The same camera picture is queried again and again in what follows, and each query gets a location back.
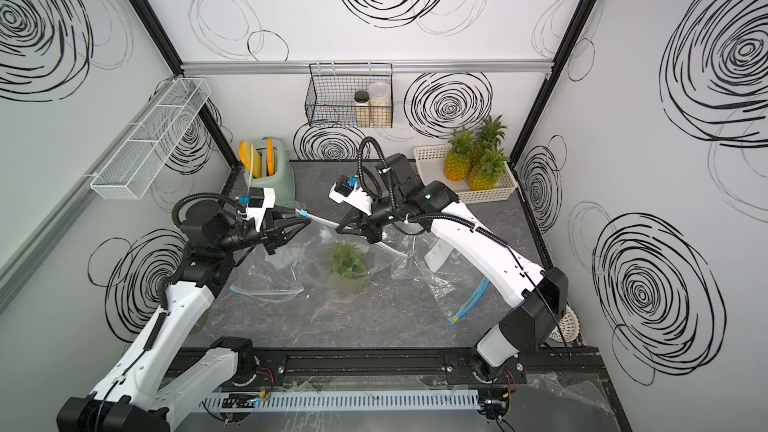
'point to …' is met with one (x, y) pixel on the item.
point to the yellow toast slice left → (251, 157)
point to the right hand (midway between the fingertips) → (341, 229)
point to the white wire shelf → (133, 167)
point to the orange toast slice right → (270, 157)
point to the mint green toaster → (282, 179)
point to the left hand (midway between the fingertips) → (306, 219)
